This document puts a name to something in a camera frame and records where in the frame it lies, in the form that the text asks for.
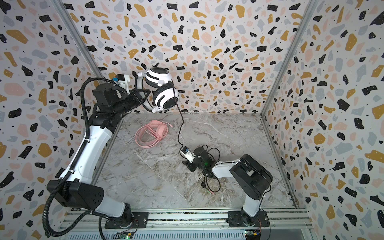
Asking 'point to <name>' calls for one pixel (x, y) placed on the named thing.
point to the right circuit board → (252, 233)
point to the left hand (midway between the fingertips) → (149, 87)
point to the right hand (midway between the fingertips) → (183, 156)
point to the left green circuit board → (124, 235)
